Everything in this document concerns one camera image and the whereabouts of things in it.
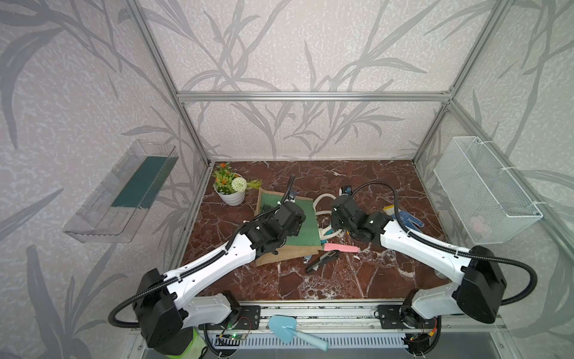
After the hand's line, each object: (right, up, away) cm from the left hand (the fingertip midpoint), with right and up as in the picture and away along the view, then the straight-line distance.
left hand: (285, 213), depth 79 cm
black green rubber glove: (-30, -39, -10) cm, 51 cm away
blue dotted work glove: (+54, -6, +19) cm, 57 cm away
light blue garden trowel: (0, -36, -7) cm, 37 cm away
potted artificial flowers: (-24, +9, +13) cm, 29 cm away
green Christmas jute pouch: (+7, -11, 0) cm, 13 cm away
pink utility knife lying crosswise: (+17, -15, +10) cm, 25 cm away
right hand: (+18, 0, +4) cm, 19 cm away
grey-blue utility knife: (+8, -18, +8) cm, 22 cm away
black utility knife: (+14, -19, +7) cm, 25 cm away
